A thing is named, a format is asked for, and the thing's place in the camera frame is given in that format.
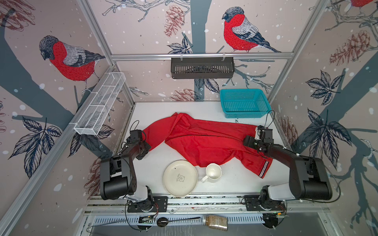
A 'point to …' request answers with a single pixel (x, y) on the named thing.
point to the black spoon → (163, 221)
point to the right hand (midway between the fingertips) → (250, 142)
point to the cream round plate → (180, 178)
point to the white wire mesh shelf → (91, 119)
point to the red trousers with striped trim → (203, 143)
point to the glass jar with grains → (215, 222)
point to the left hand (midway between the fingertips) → (145, 148)
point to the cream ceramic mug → (213, 172)
